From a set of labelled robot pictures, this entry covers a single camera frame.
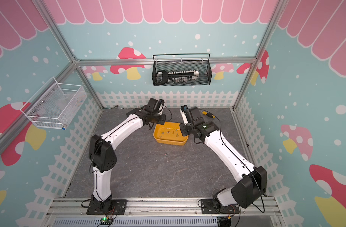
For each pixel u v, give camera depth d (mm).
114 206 736
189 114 584
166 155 921
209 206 733
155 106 713
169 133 1038
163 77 898
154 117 743
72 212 741
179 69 937
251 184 395
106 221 727
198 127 533
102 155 506
